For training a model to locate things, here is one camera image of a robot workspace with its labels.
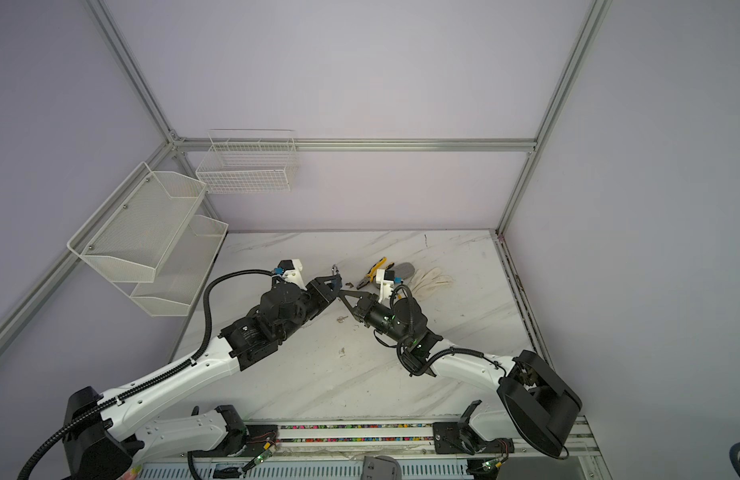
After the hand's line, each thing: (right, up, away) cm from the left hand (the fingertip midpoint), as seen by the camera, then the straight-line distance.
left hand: (341, 283), depth 72 cm
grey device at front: (+10, -43, -3) cm, 45 cm away
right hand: (-1, -3, -3) cm, 5 cm away
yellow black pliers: (+7, +1, +36) cm, 36 cm away
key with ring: (-3, -14, +24) cm, 28 cm away
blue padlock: (-1, +1, 0) cm, 1 cm away
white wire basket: (-36, +38, +24) cm, 57 cm away
